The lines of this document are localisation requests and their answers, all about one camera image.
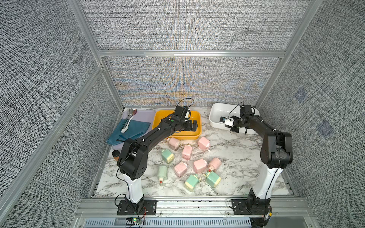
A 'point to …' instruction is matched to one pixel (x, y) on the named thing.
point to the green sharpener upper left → (168, 156)
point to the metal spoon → (134, 112)
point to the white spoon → (124, 129)
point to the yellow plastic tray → (195, 115)
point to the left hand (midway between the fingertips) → (194, 124)
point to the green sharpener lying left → (162, 174)
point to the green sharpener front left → (192, 181)
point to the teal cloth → (135, 129)
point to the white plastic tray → (217, 110)
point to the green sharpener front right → (212, 179)
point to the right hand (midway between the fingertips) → (229, 118)
